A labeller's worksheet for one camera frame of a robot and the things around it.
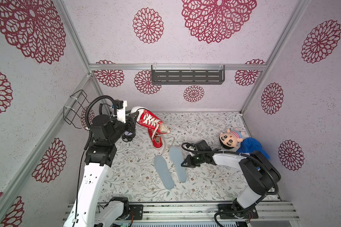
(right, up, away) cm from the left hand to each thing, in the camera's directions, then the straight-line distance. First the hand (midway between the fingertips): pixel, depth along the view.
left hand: (135, 113), depth 65 cm
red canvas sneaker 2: (+6, -3, +2) cm, 7 cm away
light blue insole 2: (+21, -25, +31) cm, 45 cm away
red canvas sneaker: (+7, -16, +37) cm, 41 cm away
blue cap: (+70, -19, +31) cm, 79 cm away
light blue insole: (+11, -31, +26) cm, 42 cm away
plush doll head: (+55, -16, +28) cm, 64 cm away
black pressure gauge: (-14, -14, +37) cm, 42 cm away
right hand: (+23, -30, +22) cm, 44 cm away
